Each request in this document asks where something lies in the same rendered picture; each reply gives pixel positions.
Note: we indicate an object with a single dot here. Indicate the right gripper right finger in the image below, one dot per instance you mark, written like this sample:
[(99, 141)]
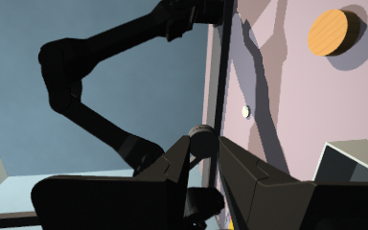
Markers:
[(261, 197)]

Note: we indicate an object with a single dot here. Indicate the pale cream round disc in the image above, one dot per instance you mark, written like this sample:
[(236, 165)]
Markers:
[(246, 111)]

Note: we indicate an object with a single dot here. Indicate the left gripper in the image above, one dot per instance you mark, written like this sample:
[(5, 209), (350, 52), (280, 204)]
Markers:
[(194, 227)]

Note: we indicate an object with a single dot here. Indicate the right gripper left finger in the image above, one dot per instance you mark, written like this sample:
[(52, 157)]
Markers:
[(91, 202)]

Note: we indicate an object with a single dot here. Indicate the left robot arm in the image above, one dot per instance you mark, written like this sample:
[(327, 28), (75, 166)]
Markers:
[(79, 57)]

